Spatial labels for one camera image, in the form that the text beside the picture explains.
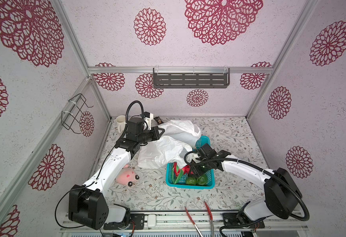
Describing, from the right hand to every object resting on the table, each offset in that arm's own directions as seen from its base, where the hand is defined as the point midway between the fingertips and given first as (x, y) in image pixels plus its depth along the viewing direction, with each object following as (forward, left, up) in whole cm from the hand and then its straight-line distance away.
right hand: (192, 169), depth 84 cm
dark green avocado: (-6, -6, -1) cm, 8 cm away
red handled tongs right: (-23, -10, -7) cm, 26 cm away
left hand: (+12, +16, +18) cm, 27 cm away
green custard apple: (-6, +1, -1) cm, 7 cm away
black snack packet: (+43, +24, -4) cm, 49 cm away
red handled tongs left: (-25, 0, -8) cm, 26 cm away
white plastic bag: (+2, +11, +19) cm, 22 cm away
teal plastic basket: (-8, +5, -2) cm, 10 cm away
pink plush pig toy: (-6, +36, +1) cm, 37 cm away
